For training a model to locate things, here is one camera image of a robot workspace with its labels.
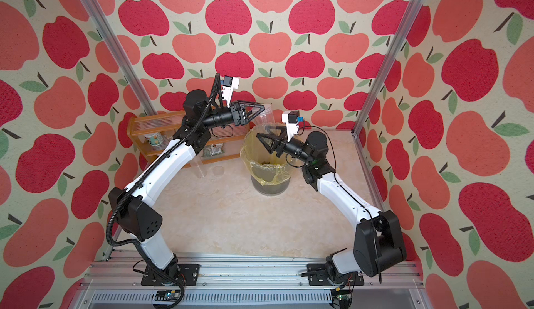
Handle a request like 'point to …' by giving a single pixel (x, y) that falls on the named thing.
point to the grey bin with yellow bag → (268, 175)
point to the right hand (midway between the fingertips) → (263, 135)
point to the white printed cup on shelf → (154, 139)
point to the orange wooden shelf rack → (168, 122)
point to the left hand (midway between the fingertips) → (264, 113)
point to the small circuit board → (167, 295)
